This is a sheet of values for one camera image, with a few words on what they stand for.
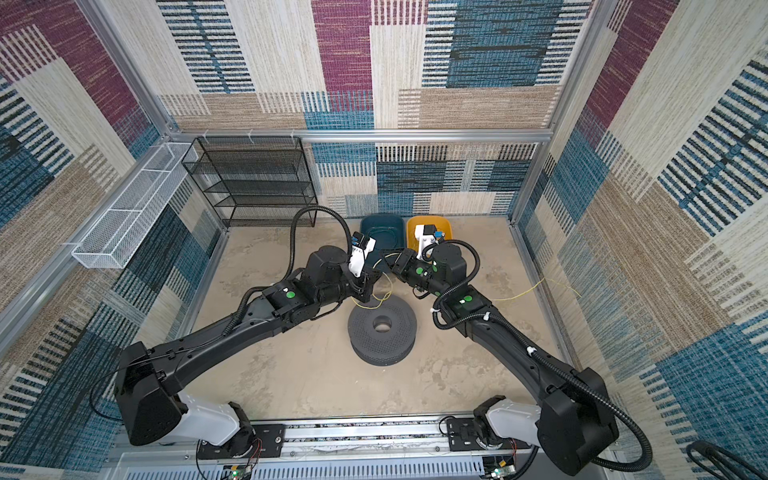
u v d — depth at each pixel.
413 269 0.66
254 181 1.09
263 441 0.73
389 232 1.13
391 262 0.68
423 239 0.70
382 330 0.91
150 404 0.39
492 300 0.57
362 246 0.64
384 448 0.73
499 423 0.62
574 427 0.40
